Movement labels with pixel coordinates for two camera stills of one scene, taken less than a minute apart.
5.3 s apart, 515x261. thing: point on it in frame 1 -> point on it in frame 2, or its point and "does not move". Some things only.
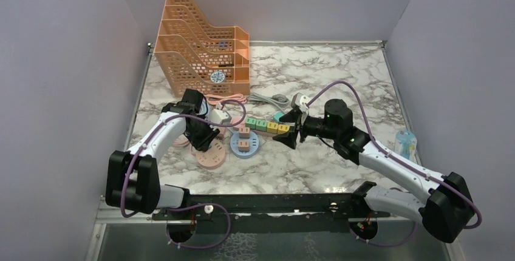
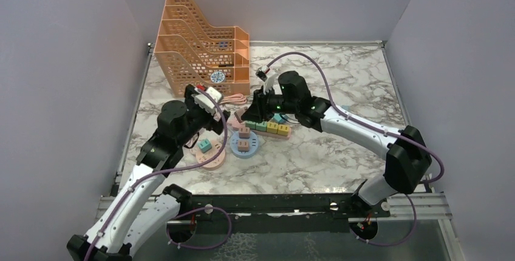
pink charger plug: x=244 y=133 does not move
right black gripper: x=299 y=121 -> x=257 y=111
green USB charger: x=261 y=125 does not move
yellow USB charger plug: x=272 y=127 does not move
